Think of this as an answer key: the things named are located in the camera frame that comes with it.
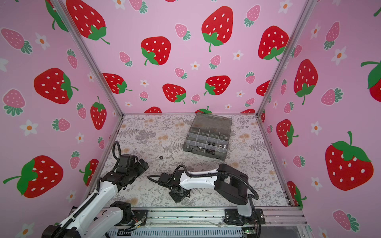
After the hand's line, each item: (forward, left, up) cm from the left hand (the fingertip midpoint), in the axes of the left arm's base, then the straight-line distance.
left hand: (144, 167), depth 86 cm
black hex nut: (+9, -8, -5) cm, 13 cm away
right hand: (-17, -21, -7) cm, 27 cm away
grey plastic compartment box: (+33, -41, -11) cm, 54 cm away
